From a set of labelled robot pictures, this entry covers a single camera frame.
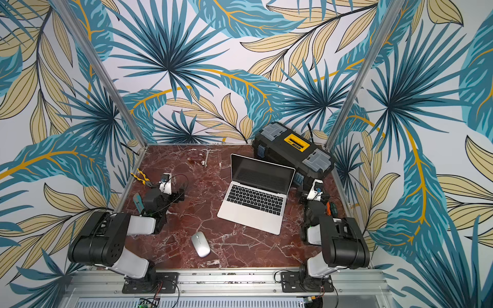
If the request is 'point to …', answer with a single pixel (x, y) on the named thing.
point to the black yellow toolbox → (278, 144)
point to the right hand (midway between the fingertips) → (301, 183)
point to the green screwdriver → (334, 210)
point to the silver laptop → (255, 196)
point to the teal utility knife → (138, 203)
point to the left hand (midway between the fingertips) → (173, 183)
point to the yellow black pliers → (145, 181)
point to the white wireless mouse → (201, 244)
